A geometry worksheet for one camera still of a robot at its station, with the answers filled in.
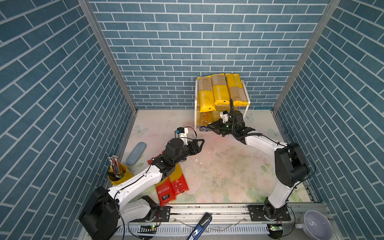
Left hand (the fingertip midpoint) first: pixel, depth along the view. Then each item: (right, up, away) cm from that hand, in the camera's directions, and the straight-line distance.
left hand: (202, 142), depth 77 cm
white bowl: (+55, -39, -6) cm, 68 cm away
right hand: (+2, +9, +10) cm, 14 cm away
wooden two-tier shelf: (+2, +13, +15) cm, 19 cm away
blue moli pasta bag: (+1, +7, +9) cm, 11 cm away
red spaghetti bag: (-13, -22, +6) cm, 27 cm away
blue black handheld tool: (0, -36, -10) cm, 37 cm away
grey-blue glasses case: (-42, -10, +17) cm, 47 cm away
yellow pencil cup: (-45, -17, +2) cm, 48 cm away
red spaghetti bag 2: (-19, -27, +1) cm, 33 cm away
